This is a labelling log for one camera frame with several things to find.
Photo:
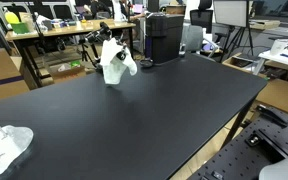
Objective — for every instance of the grey office chair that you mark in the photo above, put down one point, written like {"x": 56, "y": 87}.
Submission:
{"x": 192, "y": 41}

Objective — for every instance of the black coffee machine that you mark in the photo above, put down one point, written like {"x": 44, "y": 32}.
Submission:
{"x": 163, "y": 36}

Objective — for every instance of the white projector screen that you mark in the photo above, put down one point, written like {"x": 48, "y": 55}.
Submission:
{"x": 232, "y": 12}

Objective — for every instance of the black tripod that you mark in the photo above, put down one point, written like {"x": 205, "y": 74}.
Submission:
{"x": 85, "y": 55}

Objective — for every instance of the black round lid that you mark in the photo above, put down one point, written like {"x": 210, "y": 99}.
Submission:
{"x": 146, "y": 63}

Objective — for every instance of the black camera stand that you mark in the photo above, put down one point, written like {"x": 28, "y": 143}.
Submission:
{"x": 92, "y": 37}

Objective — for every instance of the black perforated mounting board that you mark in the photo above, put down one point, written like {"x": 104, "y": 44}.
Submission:
{"x": 264, "y": 142}

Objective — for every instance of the white cloth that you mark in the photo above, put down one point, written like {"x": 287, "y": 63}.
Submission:
{"x": 115, "y": 60}

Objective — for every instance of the wooden work table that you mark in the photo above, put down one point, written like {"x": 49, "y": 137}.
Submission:
{"x": 23, "y": 41}

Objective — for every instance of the large cardboard box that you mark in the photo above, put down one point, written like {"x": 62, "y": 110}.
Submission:
{"x": 11, "y": 81}

